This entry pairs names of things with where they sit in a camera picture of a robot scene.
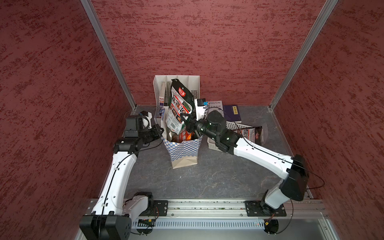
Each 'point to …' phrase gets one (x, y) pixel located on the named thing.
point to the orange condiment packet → (185, 135)
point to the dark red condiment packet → (253, 134)
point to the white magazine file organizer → (192, 82)
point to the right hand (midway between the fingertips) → (179, 118)
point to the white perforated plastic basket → (230, 125)
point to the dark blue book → (231, 113)
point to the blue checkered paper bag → (184, 153)
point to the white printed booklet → (215, 104)
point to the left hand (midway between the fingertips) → (163, 132)
